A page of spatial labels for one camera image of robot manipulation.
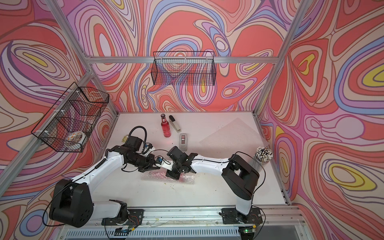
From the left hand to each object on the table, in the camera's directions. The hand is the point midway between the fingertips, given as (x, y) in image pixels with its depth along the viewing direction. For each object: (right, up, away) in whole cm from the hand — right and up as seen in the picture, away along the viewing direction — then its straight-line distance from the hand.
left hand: (161, 167), depth 80 cm
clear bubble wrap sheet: (+15, -6, +1) cm, 16 cm away
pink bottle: (-1, +22, +16) cm, 27 cm away
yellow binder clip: (-30, +14, +23) cm, 41 cm away
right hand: (+4, -6, +4) cm, 8 cm away
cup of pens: (+53, +8, -5) cm, 54 cm away
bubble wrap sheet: (+47, +14, +25) cm, 55 cm away
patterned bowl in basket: (-40, +17, -8) cm, 44 cm away
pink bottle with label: (-1, -4, +2) cm, 5 cm away
